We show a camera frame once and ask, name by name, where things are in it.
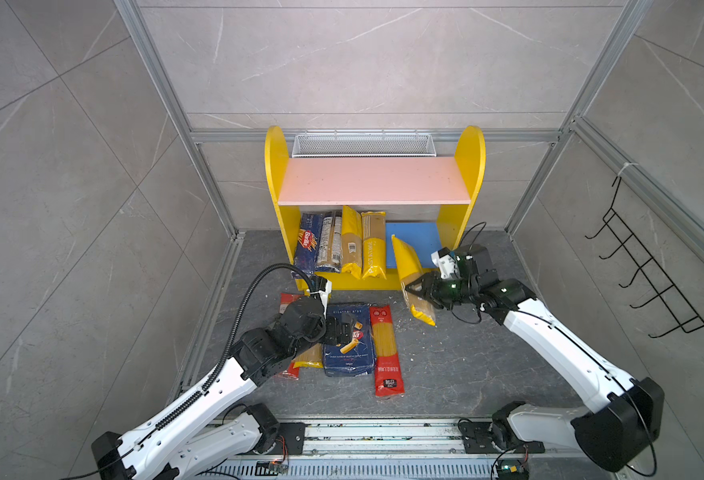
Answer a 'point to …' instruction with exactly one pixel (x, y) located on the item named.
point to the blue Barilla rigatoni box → (356, 357)
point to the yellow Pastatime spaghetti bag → (373, 244)
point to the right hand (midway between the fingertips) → (408, 288)
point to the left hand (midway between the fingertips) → (341, 310)
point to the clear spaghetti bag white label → (330, 250)
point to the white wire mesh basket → (363, 145)
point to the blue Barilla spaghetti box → (309, 242)
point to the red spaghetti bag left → (292, 372)
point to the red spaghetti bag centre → (388, 375)
